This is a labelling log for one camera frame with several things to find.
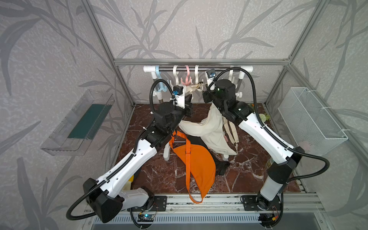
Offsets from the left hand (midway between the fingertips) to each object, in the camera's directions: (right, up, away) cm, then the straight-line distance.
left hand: (192, 96), depth 63 cm
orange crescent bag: (+4, -38, +22) cm, 44 cm away
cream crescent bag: (+10, -15, +17) cm, 25 cm away
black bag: (+17, -39, +20) cm, 47 cm away
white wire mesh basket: (+54, -14, +1) cm, 56 cm away
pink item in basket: (+57, -24, +9) cm, 63 cm away
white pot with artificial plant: (+46, -10, +28) cm, 55 cm away
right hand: (+7, +7, +6) cm, 12 cm away
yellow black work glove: (-35, -47, +14) cm, 61 cm away
